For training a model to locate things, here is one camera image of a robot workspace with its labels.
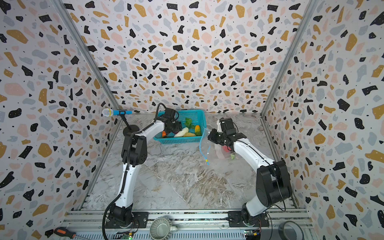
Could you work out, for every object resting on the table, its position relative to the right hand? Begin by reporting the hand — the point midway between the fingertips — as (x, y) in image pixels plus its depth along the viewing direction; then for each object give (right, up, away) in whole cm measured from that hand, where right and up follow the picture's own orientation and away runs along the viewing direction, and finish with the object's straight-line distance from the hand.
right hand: (205, 133), depth 86 cm
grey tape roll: (+42, -46, -19) cm, 65 cm away
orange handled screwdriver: (-65, -45, -17) cm, 81 cm away
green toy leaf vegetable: (-12, +6, +27) cm, 30 cm away
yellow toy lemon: (-11, -2, +17) cm, 20 cm away
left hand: (-19, +5, +21) cm, 29 cm away
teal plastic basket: (-8, +6, +30) cm, 32 cm away
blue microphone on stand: (-55, +2, +23) cm, 59 cm away
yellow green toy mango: (-5, 0, +19) cm, 20 cm away
